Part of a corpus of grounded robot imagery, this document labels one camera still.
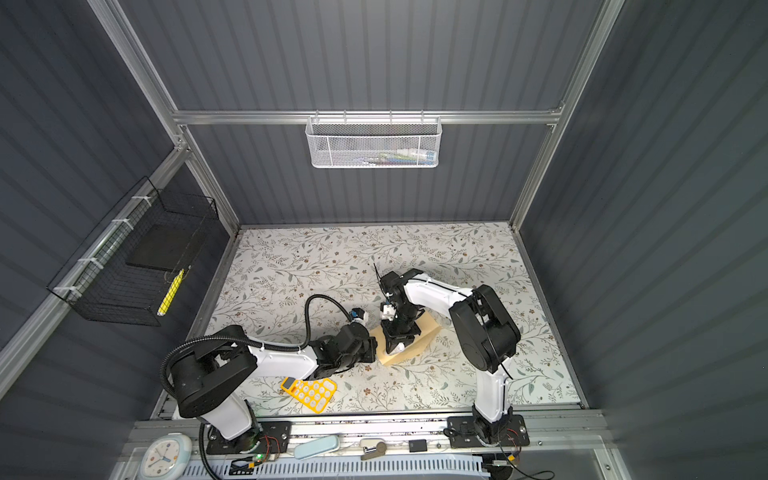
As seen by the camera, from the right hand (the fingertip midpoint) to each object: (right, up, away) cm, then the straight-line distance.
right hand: (394, 352), depth 85 cm
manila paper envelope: (+11, +6, +6) cm, 14 cm away
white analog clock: (-54, -19, -16) cm, 59 cm away
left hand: (-4, +1, +3) cm, 5 cm away
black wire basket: (-65, +26, -13) cm, 71 cm away
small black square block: (+5, -18, -13) cm, 23 cm away
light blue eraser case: (-19, -17, -16) cm, 30 cm away
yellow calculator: (-21, -9, -6) cm, 24 cm away
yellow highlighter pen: (-53, +19, -16) cm, 59 cm away
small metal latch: (-3, -18, -15) cm, 24 cm away
